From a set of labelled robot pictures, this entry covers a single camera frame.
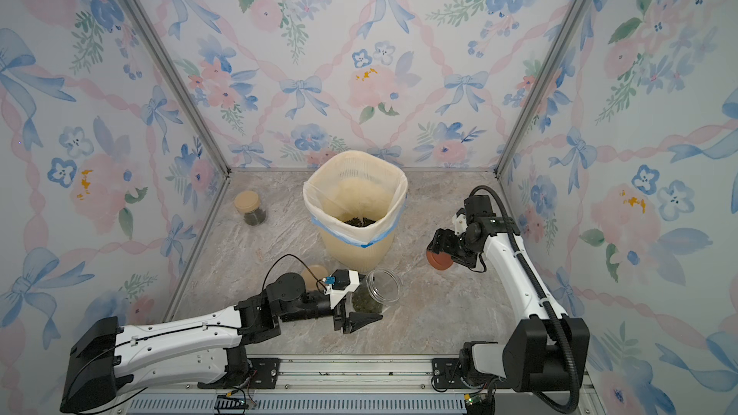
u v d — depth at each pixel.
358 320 0.62
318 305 0.57
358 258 0.92
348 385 0.74
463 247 0.68
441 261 0.79
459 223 0.77
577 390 0.36
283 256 0.58
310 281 0.54
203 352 0.50
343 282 0.54
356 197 0.97
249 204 0.95
